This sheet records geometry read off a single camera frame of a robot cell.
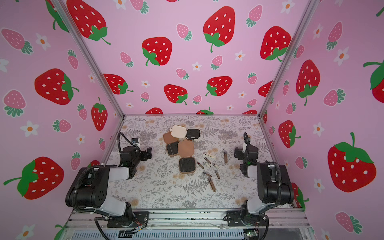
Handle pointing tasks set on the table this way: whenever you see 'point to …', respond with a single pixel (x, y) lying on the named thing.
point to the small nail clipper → (215, 165)
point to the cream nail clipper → (209, 154)
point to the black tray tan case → (187, 164)
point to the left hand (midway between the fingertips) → (144, 148)
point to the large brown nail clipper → (212, 185)
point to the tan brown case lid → (185, 148)
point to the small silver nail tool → (204, 162)
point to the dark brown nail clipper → (225, 157)
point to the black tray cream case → (193, 133)
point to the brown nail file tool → (217, 174)
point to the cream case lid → (178, 131)
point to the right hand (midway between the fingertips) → (244, 147)
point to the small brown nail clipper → (200, 165)
